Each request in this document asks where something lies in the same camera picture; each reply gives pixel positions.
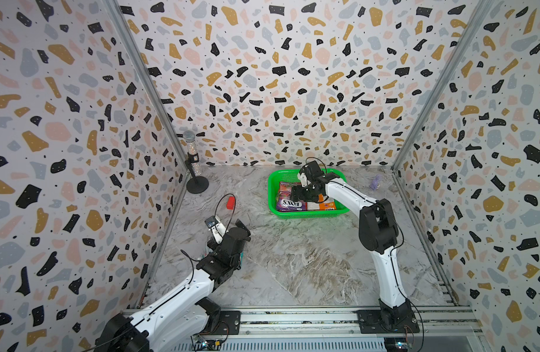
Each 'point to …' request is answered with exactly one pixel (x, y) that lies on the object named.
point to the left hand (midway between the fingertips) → (234, 226)
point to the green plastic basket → (279, 175)
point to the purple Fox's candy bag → (285, 202)
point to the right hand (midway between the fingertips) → (295, 197)
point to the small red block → (230, 203)
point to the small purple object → (373, 185)
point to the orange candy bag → (329, 204)
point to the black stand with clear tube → (198, 184)
